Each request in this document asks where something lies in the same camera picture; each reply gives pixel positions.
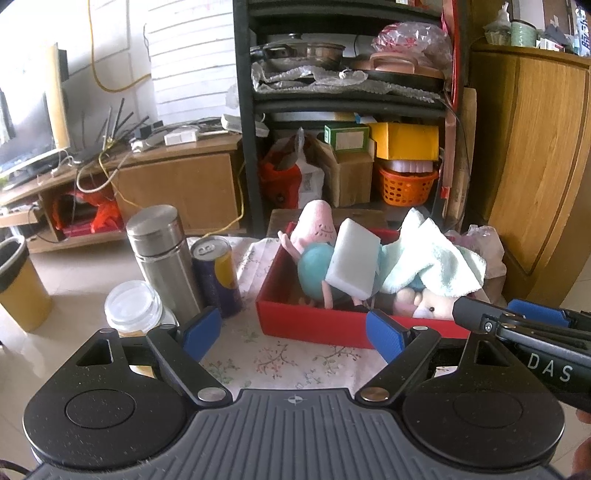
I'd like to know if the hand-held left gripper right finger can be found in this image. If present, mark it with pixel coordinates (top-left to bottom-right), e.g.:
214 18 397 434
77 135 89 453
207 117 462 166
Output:
355 309 509 403

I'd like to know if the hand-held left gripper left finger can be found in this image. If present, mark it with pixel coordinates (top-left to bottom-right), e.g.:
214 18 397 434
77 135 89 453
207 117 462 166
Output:
76 306 233 408

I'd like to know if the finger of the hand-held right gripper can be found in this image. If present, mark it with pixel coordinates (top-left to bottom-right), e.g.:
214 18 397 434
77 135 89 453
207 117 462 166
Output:
507 299 591 332
452 298 591 346

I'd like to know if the cream bear plush toy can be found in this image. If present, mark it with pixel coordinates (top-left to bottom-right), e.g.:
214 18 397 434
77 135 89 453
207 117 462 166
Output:
392 288 462 321

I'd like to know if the pale green towel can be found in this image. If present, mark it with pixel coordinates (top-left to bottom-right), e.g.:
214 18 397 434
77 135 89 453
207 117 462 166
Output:
379 208 488 296

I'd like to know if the red cardboard box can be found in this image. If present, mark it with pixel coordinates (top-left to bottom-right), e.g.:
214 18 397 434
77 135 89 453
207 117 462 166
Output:
255 222 467 350

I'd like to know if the white sponge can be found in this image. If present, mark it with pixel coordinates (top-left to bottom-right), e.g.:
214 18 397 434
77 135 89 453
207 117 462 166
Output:
324 218 382 301

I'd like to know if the pink pig plush toy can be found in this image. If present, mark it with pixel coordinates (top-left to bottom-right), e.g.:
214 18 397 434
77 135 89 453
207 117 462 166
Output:
278 199 384 310

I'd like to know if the person's right hand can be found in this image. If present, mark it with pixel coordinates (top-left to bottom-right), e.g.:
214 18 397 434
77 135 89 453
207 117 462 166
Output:
573 408 591 480

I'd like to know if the blue and yellow drink can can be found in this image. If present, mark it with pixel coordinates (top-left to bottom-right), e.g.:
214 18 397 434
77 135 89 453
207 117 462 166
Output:
191 236 244 319

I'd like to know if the clear plastic bag red print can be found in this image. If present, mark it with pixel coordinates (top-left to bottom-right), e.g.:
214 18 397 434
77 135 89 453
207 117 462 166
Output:
445 224 506 278

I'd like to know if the glass jar with clear lid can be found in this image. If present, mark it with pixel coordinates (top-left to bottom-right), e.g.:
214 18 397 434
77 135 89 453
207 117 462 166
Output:
104 280 178 337

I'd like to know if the stainless steel thermos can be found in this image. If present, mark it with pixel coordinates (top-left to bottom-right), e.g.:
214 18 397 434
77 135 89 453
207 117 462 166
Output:
126 205 206 324

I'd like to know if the floral tablecloth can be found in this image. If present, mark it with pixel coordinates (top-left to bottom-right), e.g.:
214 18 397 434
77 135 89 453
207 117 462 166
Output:
124 235 467 402

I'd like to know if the orange plastic basket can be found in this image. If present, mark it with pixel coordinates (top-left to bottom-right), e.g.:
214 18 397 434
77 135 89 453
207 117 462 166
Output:
379 161 439 207

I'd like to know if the wooden television stand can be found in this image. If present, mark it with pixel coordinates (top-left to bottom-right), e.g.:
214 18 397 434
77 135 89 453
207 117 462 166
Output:
0 131 245 254

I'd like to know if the wooden wardrobe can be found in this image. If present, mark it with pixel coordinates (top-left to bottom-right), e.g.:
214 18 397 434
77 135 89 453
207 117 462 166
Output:
466 39 591 305

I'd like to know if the crumpled orange-red bag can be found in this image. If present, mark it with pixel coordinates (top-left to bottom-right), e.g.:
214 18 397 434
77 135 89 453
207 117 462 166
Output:
53 191 125 236

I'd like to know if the brown cardboard sheet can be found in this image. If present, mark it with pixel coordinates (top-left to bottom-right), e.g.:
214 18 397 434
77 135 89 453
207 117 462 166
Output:
443 88 477 222

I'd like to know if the brown cardboard box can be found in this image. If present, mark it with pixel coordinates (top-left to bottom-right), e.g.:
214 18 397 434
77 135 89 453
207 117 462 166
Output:
318 138 375 208

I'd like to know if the white printed plastic bag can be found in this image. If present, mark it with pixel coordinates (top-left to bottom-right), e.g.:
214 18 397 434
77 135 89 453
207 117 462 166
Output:
270 129 326 204

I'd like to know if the yellow bin with black rim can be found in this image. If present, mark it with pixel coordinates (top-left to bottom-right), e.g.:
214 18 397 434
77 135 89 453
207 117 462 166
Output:
0 235 54 333

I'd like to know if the yellow box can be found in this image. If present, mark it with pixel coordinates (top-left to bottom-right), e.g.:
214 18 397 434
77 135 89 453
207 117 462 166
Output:
369 122 439 161

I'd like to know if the white power strip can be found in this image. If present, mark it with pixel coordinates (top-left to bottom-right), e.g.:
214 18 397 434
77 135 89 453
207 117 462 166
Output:
131 130 199 153

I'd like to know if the black metal shelf rack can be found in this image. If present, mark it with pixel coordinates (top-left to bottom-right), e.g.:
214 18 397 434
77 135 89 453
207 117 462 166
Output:
233 0 467 236

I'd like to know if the green-edged box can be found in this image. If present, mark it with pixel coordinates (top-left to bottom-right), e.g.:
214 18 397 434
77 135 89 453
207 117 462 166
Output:
323 124 370 153

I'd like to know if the white plug adapter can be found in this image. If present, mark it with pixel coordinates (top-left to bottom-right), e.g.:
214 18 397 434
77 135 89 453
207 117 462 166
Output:
221 113 269 137

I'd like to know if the black router with antennas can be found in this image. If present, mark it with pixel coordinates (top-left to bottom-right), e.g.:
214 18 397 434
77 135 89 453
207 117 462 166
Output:
76 97 153 162

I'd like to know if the pink cooking pot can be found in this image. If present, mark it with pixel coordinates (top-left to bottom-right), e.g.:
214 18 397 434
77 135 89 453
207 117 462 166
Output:
369 52 446 81

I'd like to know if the clear bubble wrap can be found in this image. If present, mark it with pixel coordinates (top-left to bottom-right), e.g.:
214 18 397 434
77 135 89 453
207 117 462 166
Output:
252 62 444 103

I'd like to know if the red hanging strip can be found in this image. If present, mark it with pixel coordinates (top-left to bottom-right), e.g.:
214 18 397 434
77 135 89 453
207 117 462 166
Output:
441 0 462 107

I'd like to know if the flat screen television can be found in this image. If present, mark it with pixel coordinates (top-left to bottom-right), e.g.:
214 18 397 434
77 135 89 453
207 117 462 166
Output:
0 44 71 178

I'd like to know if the pale green jar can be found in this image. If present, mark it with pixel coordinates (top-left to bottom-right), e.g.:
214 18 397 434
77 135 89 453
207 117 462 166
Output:
510 21 539 48

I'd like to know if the pink plastic bag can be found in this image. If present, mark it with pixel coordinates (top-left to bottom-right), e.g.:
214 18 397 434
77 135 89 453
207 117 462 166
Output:
373 22 451 58

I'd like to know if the steel pan with lid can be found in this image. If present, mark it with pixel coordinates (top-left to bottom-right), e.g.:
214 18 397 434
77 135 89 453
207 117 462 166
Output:
252 41 308 70

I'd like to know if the round metal bowl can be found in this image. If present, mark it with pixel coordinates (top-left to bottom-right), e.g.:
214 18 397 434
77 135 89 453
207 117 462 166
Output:
307 43 347 70

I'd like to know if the thin yellow cord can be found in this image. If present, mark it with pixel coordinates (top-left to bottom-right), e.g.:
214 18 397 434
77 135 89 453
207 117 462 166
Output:
97 154 245 236

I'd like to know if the black cable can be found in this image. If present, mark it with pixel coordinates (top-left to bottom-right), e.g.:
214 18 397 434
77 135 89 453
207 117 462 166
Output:
0 456 29 476

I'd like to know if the yellow wall cable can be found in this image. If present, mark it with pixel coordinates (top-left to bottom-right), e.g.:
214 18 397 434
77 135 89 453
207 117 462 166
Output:
90 0 153 93

